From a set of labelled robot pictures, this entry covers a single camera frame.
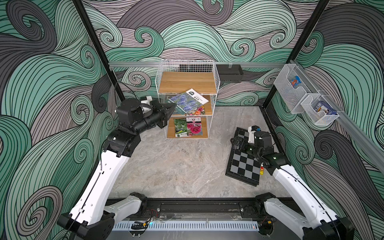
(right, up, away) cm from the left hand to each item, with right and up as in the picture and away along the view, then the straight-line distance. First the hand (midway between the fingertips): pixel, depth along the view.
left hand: (177, 102), depth 56 cm
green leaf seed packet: (-2, -13, +50) cm, 52 cm away
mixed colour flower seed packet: (+11, -2, +28) cm, 30 cm away
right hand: (+32, -19, +24) cm, 44 cm away
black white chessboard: (+36, -34, +29) cm, 58 cm away
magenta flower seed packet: (+8, -12, +51) cm, 53 cm away
